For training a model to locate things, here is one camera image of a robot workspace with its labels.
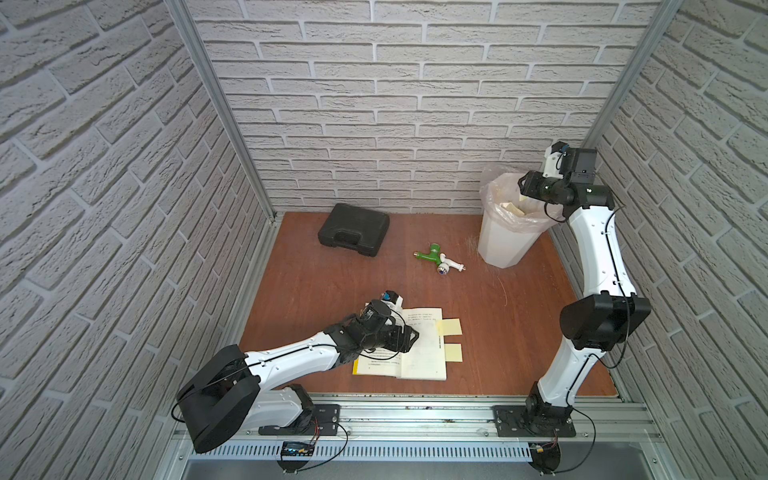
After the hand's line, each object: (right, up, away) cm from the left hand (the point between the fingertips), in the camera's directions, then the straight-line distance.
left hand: (404, 323), depth 83 cm
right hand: (+36, +40, -1) cm, 54 cm away
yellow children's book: (+6, -11, 0) cm, 13 cm away
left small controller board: (-27, -28, -11) cm, 40 cm away
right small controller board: (+34, -29, -12) cm, 46 cm away
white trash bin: (+33, +21, +12) cm, 41 cm away
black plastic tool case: (-16, +28, +25) cm, 41 cm away
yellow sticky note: (+14, -3, +5) cm, 15 cm away
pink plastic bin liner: (+30, +33, +1) cm, 44 cm away
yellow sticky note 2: (+14, -9, +1) cm, 17 cm away
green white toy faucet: (+14, +17, +23) cm, 32 cm away
